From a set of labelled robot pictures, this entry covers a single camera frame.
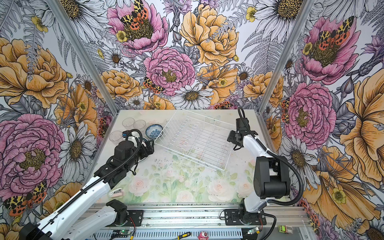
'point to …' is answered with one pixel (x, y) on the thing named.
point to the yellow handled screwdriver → (180, 236)
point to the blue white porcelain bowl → (154, 131)
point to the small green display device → (285, 229)
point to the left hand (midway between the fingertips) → (146, 147)
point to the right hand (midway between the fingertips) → (233, 142)
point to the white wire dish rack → (205, 141)
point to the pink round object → (202, 235)
